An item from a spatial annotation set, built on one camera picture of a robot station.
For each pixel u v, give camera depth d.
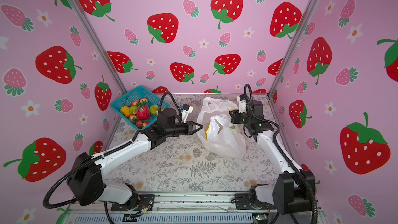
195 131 0.72
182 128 0.67
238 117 0.73
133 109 1.04
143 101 1.11
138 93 1.14
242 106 0.73
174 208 0.74
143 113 0.98
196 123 0.73
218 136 0.67
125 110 1.04
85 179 0.41
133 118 1.01
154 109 1.04
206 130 0.64
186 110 0.71
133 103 1.09
